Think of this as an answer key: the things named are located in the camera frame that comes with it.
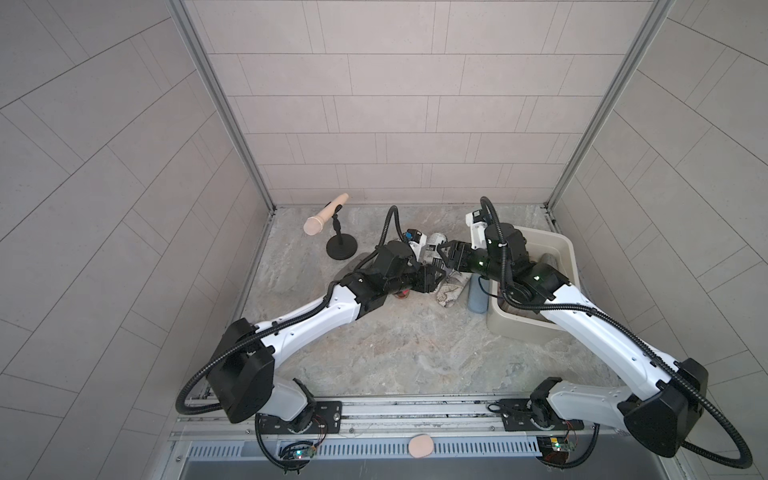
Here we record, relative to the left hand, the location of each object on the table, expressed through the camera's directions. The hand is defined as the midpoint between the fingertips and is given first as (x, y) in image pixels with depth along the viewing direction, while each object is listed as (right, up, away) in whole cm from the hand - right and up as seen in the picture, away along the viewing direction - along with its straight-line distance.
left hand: (442, 271), depth 76 cm
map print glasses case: (+5, -7, +14) cm, 17 cm away
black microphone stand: (-32, +5, +27) cm, 42 cm away
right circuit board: (+25, -40, -8) cm, 47 cm away
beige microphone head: (-34, +12, +3) cm, 36 cm away
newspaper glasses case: (-3, +5, -2) cm, 6 cm away
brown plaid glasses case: (-10, -9, +13) cm, 19 cm away
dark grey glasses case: (+34, +2, +13) cm, 37 cm away
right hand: (-1, +6, -3) cm, 6 cm away
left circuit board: (-33, -38, -12) cm, 52 cm away
